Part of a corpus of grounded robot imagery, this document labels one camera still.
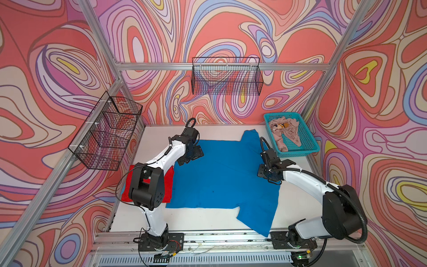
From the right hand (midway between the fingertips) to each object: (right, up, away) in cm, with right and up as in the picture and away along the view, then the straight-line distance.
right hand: (265, 176), depth 90 cm
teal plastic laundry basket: (+31, +17, +12) cm, 37 cm away
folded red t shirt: (-53, -5, 0) cm, 53 cm away
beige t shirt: (+24, +28, +26) cm, 45 cm away
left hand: (-38, +11, +3) cm, 40 cm away
